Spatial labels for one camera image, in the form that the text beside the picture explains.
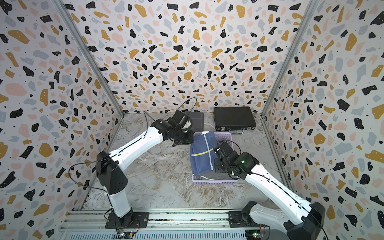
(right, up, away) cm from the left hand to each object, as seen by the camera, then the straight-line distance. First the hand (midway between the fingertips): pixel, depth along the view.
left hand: (195, 140), depth 81 cm
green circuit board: (-33, -44, -10) cm, 56 cm away
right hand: (+12, -12, -6) cm, 18 cm away
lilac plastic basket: (0, -23, +5) cm, 23 cm away
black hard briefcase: (+30, +13, +37) cm, 49 cm away
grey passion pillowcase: (+10, -20, +2) cm, 22 cm away
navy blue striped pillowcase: (+4, -9, 0) cm, 10 cm away
